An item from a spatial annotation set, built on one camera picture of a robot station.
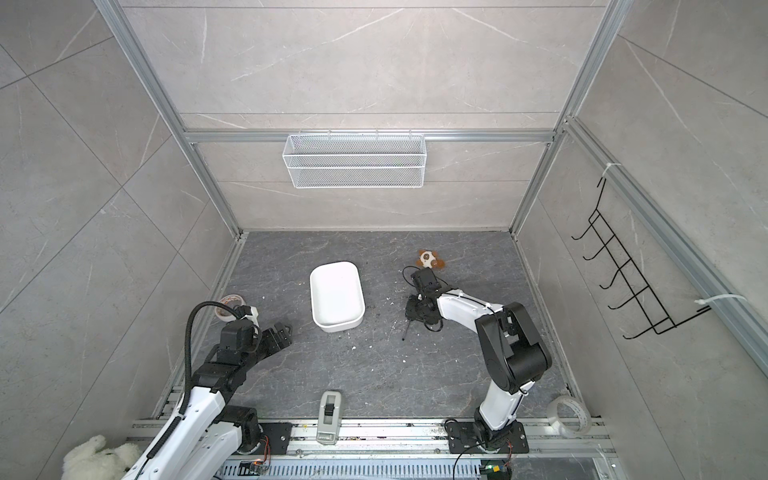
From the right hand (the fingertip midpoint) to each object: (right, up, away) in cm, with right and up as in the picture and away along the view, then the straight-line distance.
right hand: (412, 309), depth 96 cm
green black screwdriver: (-3, -8, -6) cm, 10 cm away
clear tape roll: (+34, -23, -21) cm, 46 cm away
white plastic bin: (-25, +4, +4) cm, 26 cm away
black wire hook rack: (+49, +8, -32) cm, 59 cm away
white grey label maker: (-23, -24, -22) cm, 40 cm away
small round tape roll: (-61, -1, -1) cm, 61 cm away
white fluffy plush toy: (-63, -20, -42) cm, 78 cm away
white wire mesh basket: (-20, +51, +5) cm, 55 cm away
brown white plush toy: (+7, +16, +11) cm, 21 cm away
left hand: (-39, -2, -13) cm, 41 cm away
